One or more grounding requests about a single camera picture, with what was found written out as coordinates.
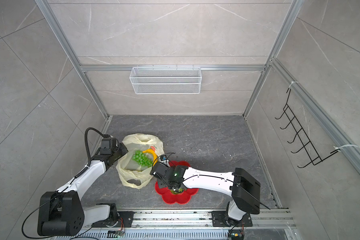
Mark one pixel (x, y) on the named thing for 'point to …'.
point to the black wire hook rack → (312, 154)
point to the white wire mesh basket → (166, 80)
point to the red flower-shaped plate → (184, 197)
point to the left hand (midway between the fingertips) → (124, 144)
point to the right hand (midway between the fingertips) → (162, 178)
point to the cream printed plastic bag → (131, 174)
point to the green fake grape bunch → (142, 158)
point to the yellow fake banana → (155, 157)
